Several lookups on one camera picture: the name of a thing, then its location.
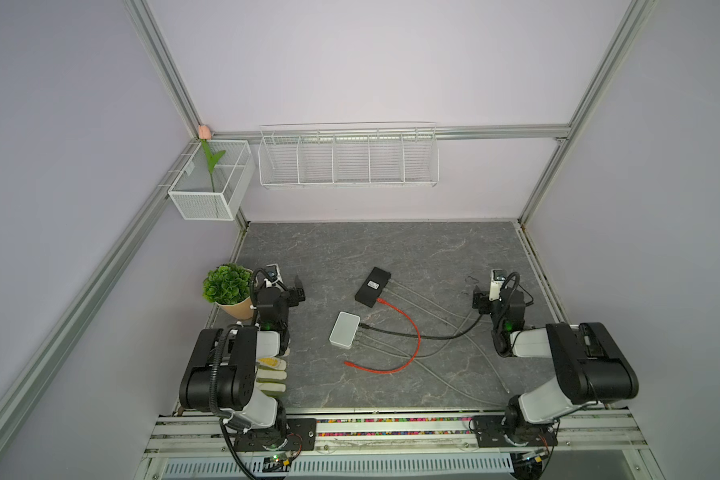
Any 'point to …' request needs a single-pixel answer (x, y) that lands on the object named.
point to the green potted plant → (229, 286)
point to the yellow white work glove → (271, 375)
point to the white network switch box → (344, 330)
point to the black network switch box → (373, 286)
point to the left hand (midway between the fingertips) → (284, 280)
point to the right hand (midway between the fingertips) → (495, 288)
